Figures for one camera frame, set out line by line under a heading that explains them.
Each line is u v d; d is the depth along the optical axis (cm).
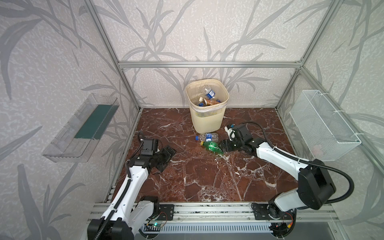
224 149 77
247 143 65
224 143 77
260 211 74
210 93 97
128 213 42
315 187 43
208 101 96
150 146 62
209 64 98
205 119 90
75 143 63
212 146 93
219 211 75
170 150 73
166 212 74
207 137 99
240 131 67
